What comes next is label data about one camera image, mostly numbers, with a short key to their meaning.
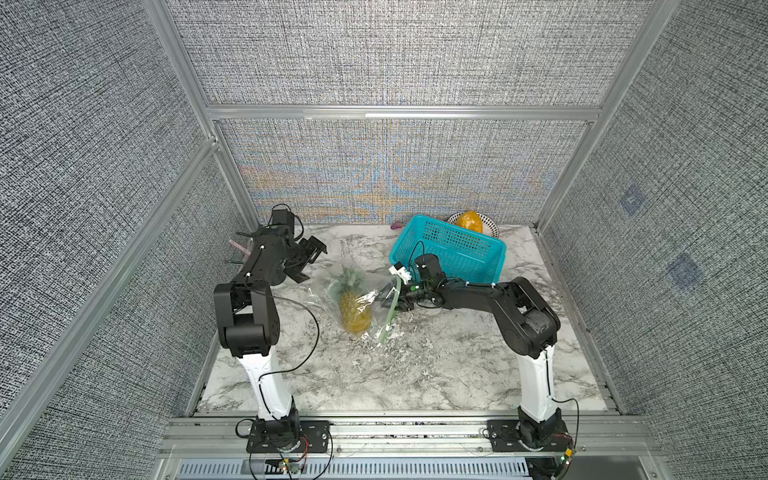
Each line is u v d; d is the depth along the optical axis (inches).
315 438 28.9
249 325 20.5
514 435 28.7
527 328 21.2
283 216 30.0
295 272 33.2
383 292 33.4
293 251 31.6
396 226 47.4
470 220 44.4
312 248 33.7
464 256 43.2
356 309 33.7
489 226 46.1
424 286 31.6
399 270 35.7
